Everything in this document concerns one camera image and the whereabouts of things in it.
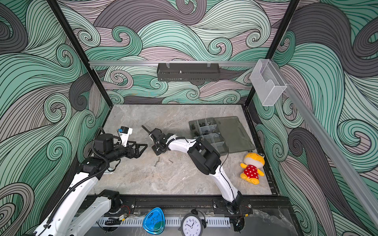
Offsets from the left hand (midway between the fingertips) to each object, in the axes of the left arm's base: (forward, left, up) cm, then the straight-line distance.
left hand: (140, 142), depth 74 cm
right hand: (+7, -4, -21) cm, 22 cm away
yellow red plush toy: (-3, -63, -15) cm, 65 cm away
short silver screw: (-2, -15, -21) cm, 26 cm away
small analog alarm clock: (-33, -27, -17) cm, 46 cm away
